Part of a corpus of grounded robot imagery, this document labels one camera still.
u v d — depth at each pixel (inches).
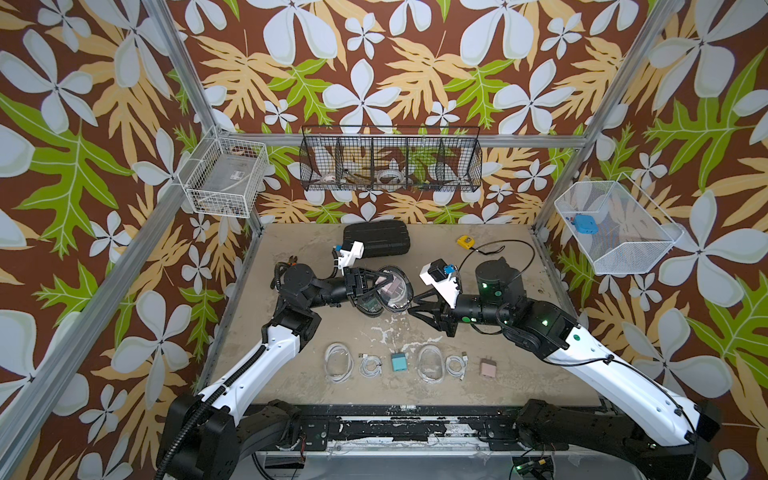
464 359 33.9
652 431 15.8
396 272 25.1
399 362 33.2
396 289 24.6
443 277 20.6
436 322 22.6
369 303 25.1
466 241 45.0
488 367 33.2
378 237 43.8
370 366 33.4
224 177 34.0
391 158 38.3
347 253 25.7
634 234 30.2
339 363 33.7
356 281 23.5
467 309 21.5
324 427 29.6
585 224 33.3
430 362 33.8
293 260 43.2
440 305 21.8
